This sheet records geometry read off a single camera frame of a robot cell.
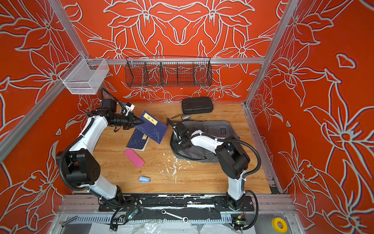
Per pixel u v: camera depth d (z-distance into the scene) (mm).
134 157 899
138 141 951
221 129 982
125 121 721
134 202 700
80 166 446
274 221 672
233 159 480
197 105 1109
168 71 981
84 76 921
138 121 792
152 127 835
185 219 685
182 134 709
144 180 794
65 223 678
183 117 1068
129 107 776
